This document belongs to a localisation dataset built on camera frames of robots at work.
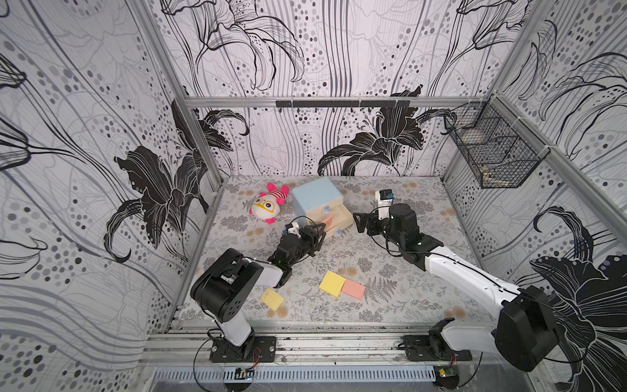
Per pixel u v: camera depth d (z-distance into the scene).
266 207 1.01
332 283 0.87
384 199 0.70
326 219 0.90
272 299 0.84
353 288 0.85
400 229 0.61
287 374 0.76
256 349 0.73
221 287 0.48
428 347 0.68
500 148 0.88
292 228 0.85
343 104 0.92
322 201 0.92
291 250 0.68
